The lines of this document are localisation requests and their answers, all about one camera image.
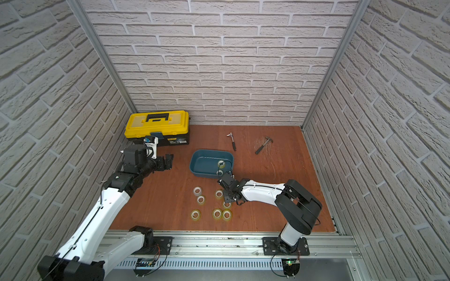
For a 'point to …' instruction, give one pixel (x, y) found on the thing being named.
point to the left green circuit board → (145, 262)
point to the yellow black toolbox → (170, 127)
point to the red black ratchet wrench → (233, 142)
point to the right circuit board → (290, 266)
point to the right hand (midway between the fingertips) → (231, 195)
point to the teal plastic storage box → (204, 163)
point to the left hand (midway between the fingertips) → (165, 151)
